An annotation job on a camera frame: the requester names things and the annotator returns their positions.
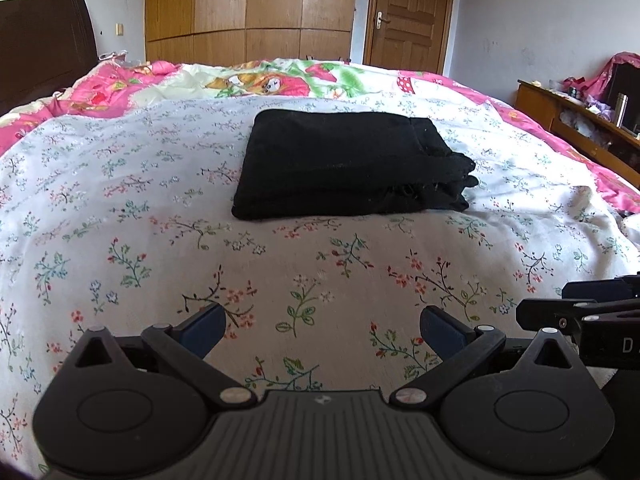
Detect black pants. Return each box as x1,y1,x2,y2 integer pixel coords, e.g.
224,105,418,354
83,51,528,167
231,108,478,221

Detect wooden side desk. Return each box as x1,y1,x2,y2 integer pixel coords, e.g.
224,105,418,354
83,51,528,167
515,80,639,188

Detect white floral bed sheet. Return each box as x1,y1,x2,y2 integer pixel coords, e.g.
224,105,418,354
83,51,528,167
1,88,639,474

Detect pink cloth on desk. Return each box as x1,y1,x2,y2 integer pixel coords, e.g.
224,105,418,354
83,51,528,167
561,51,640,101

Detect pink cartoon quilt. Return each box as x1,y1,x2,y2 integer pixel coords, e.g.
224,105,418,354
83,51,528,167
1,58,639,214

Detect wooden door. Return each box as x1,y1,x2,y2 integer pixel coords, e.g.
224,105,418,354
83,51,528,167
362,0,454,74

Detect wooden wardrobe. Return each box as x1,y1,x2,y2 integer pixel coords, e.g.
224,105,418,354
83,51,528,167
144,0,355,66

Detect dark wooden headboard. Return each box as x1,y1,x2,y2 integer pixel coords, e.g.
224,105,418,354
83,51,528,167
0,0,99,114

